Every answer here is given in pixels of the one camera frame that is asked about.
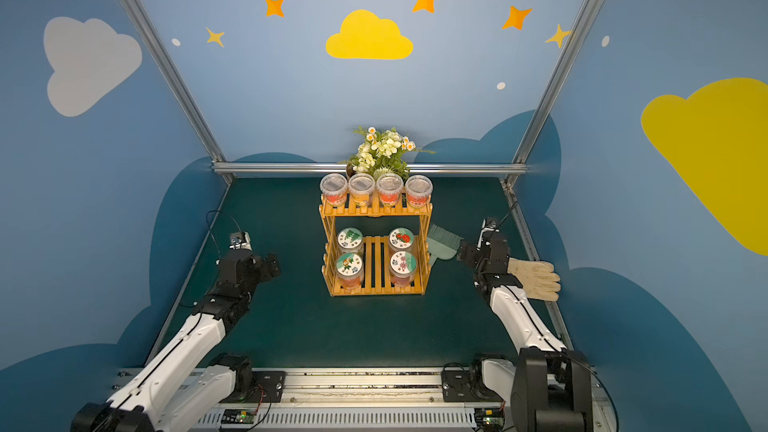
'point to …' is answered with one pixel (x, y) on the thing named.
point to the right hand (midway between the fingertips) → (486, 241)
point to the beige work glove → (537, 278)
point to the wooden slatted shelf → (375, 249)
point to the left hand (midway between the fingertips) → (257, 254)
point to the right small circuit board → (489, 419)
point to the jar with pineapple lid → (349, 270)
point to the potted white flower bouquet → (383, 152)
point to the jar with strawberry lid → (401, 239)
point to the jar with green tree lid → (350, 240)
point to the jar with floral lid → (402, 268)
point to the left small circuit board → (238, 416)
